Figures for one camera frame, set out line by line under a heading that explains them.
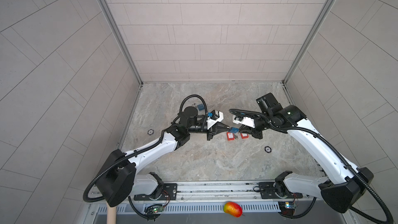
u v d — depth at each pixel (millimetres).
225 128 654
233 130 667
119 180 393
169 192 707
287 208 679
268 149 845
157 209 642
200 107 1016
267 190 711
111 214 634
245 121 595
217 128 624
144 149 459
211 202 693
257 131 607
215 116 575
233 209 642
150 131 888
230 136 885
